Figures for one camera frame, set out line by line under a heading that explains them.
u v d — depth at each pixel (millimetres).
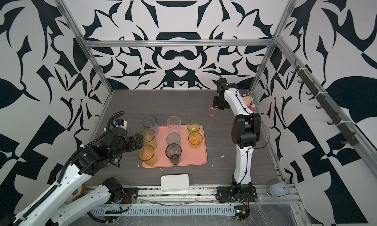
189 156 866
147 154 788
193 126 936
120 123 628
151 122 865
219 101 828
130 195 733
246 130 553
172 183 745
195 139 906
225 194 736
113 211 729
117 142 523
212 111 1024
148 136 846
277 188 689
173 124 886
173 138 837
